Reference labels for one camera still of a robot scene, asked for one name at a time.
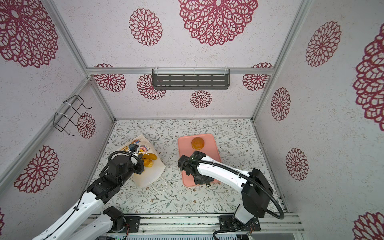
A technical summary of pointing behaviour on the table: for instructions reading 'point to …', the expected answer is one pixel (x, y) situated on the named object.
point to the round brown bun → (197, 143)
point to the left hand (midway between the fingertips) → (141, 158)
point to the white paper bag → (152, 175)
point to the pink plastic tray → (185, 148)
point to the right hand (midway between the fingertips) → (205, 179)
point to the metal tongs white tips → (207, 186)
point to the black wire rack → (60, 121)
